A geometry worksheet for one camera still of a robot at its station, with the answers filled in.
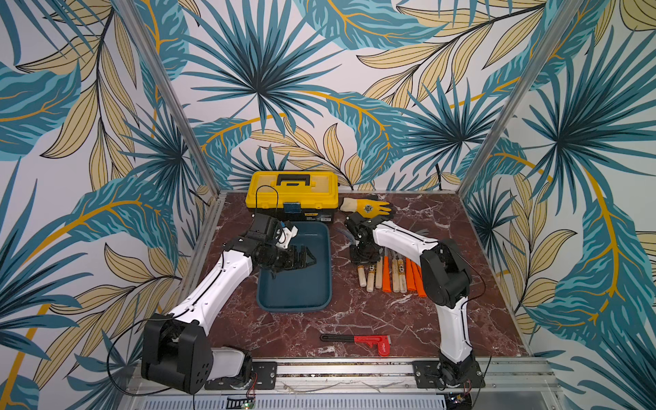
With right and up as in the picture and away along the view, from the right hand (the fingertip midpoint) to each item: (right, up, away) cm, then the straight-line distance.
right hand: (359, 262), depth 95 cm
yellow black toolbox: (-25, +25, +2) cm, 35 cm away
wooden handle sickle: (+4, -5, -4) cm, 7 cm away
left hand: (-19, +2, -17) cm, 25 cm away
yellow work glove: (+5, +21, +18) cm, 28 cm away
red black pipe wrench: (+6, -21, -17) cm, 28 cm away
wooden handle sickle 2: (+13, -4, -3) cm, 14 cm away
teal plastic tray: (-19, -8, -7) cm, 22 cm away
